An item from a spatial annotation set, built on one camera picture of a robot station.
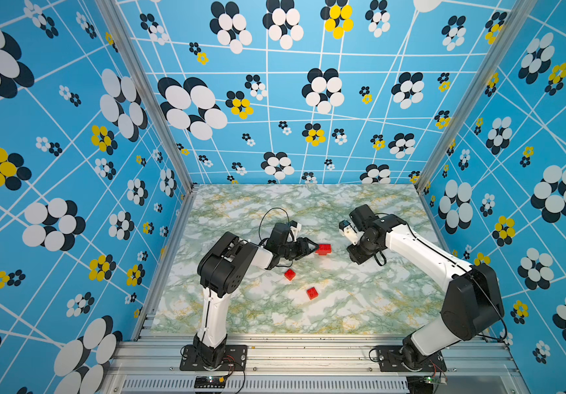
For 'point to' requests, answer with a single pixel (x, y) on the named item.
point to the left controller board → (209, 382)
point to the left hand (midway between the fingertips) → (319, 247)
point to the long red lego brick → (323, 249)
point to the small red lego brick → (312, 293)
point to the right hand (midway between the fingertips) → (359, 253)
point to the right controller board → (423, 384)
